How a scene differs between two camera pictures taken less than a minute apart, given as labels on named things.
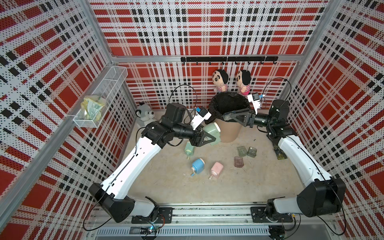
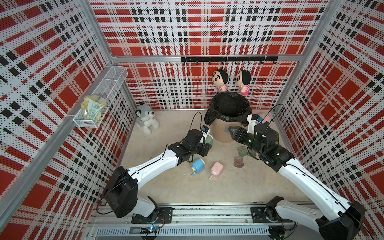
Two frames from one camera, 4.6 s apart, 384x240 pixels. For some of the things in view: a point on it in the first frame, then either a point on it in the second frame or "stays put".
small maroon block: (238, 162) stays put
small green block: (242, 151) stays put
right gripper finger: (231, 115) to (238, 133)
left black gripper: (198, 142) to (205, 148)
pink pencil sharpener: (216, 170) stays put
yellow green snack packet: (91, 106) stays put
